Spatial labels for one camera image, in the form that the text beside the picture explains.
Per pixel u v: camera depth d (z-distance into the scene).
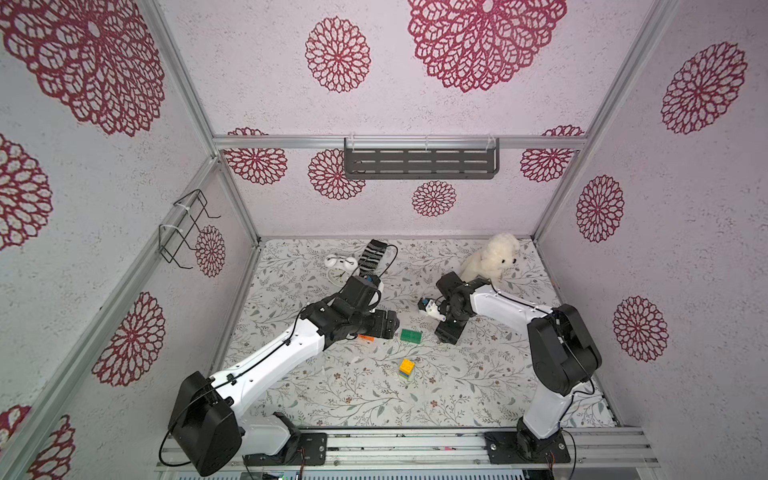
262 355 0.47
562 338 0.55
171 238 0.73
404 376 0.84
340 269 1.00
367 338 0.68
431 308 0.85
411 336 0.92
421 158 0.95
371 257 1.14
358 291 0.59
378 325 0.69
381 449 0.75
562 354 0.51
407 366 0.82
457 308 0.70
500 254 0.92
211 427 0.38
